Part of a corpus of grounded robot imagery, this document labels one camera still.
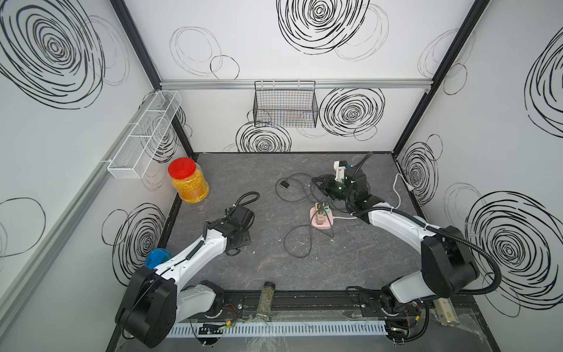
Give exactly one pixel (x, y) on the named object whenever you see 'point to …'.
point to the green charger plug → (325, 209)
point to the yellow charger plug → (316, 206)
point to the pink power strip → (328, 220)
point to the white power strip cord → (396, 189)
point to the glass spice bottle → (266, 301)
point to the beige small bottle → (446, 312)
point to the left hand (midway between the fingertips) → (241, 239)
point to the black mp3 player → (284, 184)
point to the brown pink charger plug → (320, 218)
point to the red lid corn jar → (187, 176)
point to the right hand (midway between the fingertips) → (311, 180)
